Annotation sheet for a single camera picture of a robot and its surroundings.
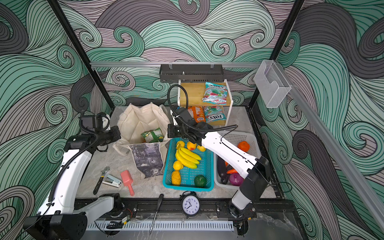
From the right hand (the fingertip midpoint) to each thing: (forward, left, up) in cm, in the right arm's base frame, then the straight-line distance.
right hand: (168, 129), depth 74 cm
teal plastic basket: (-18, -17, -20) cm, 32 cm away
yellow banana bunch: (-5, -10, -23) cm, 25 cm away
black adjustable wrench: (-18, +40, -24) cm, 50 cm away
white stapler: (-18, +33, -24) cm, 44 cm away
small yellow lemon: (+2, -18, -23) cm, 29 cm away
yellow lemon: (-10, -4, -22) cm, 24 cm away
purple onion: (-18, -36, -21) cm, 45 cm away
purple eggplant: (-13, -29, -20) cm, 37 cm away
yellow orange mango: (+3, -11, -22) cm, 25 cm away
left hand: (0, +25, -1) cm, 25 cm away
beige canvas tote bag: (+12, +22, -7) cm, 26 cm away
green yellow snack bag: (+7, +12, -17) cm, 22 cm away
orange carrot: (-13, -35, -20) cm, 42 cm away
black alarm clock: (-29, -12, -23) cm, 39 cm away
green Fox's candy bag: (+19, -27, -9) cm, 34 cm away
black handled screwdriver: (-26, +4, -24) cm, 36 cm away
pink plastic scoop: (-18, +24, -24) cm, 38 cm away
